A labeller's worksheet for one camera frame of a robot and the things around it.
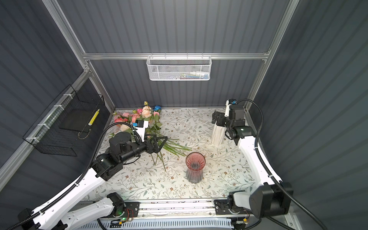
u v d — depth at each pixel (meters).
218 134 0.88
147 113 1.05
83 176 0.45
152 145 0.59
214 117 0.71
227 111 0.69
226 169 0.87
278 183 0.40
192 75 0.91
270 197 0.39
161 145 0.61
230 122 0.65
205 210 0.74
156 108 1.15
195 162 0.71
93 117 0.77
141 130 0.59
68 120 0.75
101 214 0.58
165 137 0.63
